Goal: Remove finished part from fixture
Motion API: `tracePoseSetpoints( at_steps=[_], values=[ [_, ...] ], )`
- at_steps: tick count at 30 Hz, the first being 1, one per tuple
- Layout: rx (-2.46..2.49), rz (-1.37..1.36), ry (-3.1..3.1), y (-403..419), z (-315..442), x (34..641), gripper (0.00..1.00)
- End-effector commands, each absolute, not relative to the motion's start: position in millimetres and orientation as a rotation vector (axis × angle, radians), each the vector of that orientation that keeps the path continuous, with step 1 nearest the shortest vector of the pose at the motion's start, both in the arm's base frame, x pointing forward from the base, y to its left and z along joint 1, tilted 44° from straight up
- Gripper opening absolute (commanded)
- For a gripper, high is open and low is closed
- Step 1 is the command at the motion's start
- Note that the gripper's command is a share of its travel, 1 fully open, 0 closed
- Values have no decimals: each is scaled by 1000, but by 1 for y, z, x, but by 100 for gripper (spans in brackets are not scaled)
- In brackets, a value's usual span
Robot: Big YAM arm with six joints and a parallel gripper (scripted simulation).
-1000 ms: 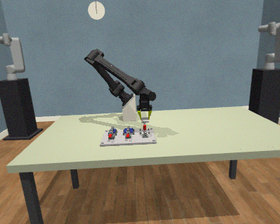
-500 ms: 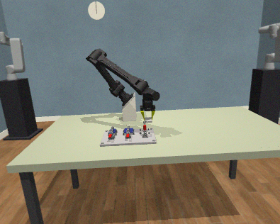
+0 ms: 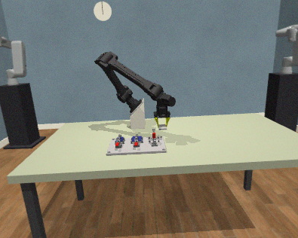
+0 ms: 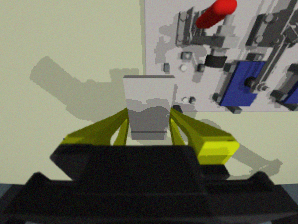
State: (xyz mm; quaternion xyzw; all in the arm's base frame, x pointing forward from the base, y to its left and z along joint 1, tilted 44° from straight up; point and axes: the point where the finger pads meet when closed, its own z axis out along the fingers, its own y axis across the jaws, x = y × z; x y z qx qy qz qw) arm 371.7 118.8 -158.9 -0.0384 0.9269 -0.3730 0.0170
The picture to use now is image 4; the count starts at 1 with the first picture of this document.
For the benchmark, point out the red-handled toggle clamp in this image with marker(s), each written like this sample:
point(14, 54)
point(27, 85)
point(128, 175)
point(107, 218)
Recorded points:
point(268, 32)

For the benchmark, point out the blue rectangular block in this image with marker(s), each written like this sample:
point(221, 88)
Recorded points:
point(234, 92)
point(291, 88)

